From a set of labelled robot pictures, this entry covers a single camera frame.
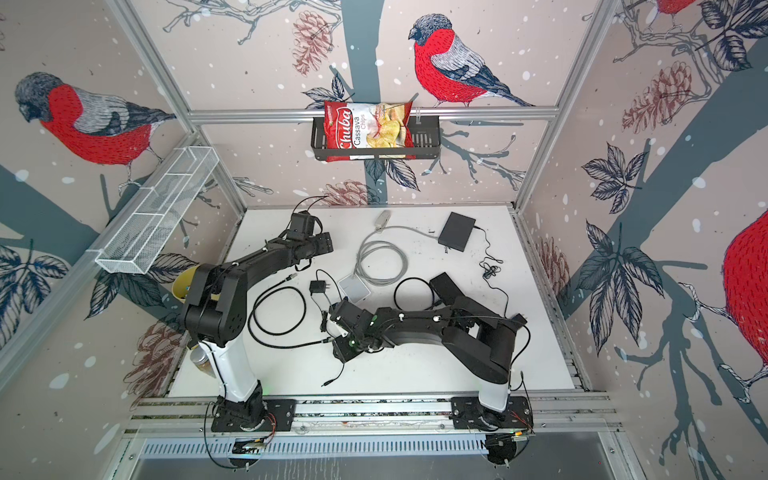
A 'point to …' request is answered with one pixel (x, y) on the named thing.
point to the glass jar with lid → (200, 359)
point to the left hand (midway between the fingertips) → (322, 241)
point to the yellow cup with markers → (182, 283)
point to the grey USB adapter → (382, 221)
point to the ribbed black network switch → (446, 288)
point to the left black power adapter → (318, 287)
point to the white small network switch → (354, 287)
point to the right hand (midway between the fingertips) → (335, 359)
